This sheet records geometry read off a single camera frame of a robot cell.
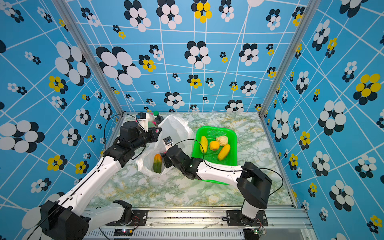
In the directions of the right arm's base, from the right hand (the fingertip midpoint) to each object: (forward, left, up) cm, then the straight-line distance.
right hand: (166, 151), depth 79 cm
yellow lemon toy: (+13, -21, -12) cm, 27 cm away
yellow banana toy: (+7, -33, -12) cm, 36 cm away
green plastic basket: (+25, -27, -17) cm, 41 cm away
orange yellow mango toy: (+11, -28, -10) cm, 31 cm away
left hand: (+7, +1, +11) cm, 13 cm away
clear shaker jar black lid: (+28, +10, -5) cm, 30 cm away
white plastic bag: (+8, -8, +2) cm, 12 cm away
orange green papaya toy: (-1, +7, -13) cm, 15 cm away
